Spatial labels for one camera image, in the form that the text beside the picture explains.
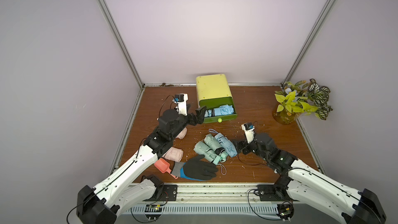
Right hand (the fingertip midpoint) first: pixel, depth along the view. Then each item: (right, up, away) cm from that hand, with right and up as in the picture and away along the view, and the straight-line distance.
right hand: (238, 134), depth 78 cm
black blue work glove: (-22, -19, +2) cm, 29 cm away
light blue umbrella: (-5, -8, +7) cm, 11 cm away
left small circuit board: (-42, -34, -6) cm, 54 cm away
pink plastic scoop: (-39, -18, +2) cm, 43 cm away
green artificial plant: (+34, +19, +6) cm, 39 cm away
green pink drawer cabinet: (-13, +23, +12) cm, 29 cm away
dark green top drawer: (-12, +16, +9) cm, 22 cm away
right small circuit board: (+20, -33, -8) cm, 40 cm away
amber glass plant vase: (+33, +6, +17) cm, 37 cm away
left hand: (-20, +15, -9) cm, 26 cm away
